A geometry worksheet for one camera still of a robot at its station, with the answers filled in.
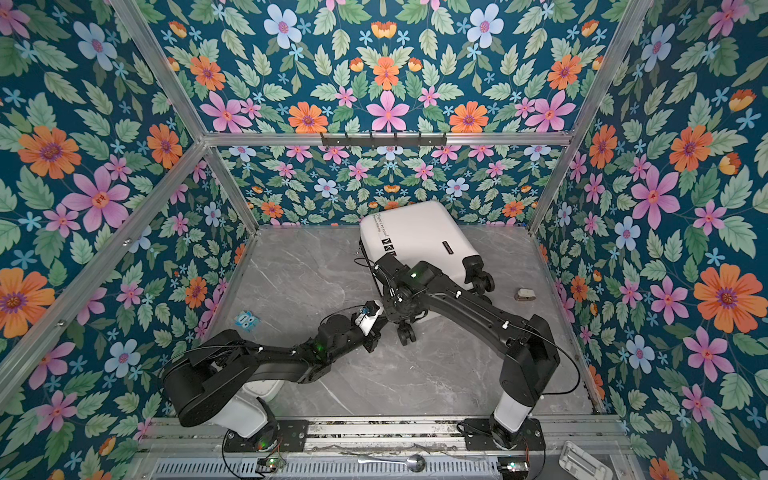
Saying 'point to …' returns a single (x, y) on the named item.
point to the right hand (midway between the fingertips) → (395, 309)
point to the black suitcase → (423, 232)
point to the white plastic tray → (582, 464)
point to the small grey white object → (525, 294)
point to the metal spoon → (414, 463)
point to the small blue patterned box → (247, 320)
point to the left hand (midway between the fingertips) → (393, 316)
